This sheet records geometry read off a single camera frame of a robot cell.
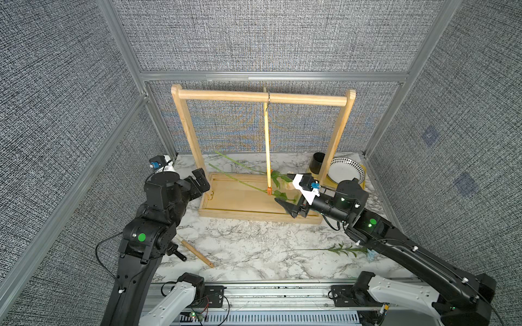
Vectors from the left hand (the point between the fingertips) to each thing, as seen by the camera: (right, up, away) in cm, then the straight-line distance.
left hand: (195, 172), depth 62 cm
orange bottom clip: (+23, -7, +10) cm, 26 cm away
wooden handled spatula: (-7, -33, +22) cm, 40 cm away
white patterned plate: (+65, +2, +51) cm, 82 cm away
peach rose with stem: (+25, -1, +17) cm, 31 cm away
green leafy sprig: (+53, -32, +23) cm, 66 cm away
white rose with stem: (+26, -8, +16) cm, 32 cm away
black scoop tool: (-16, -32, +22) cm, 42 cm away
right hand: (+27, -3, -2) cm, 27 cm away
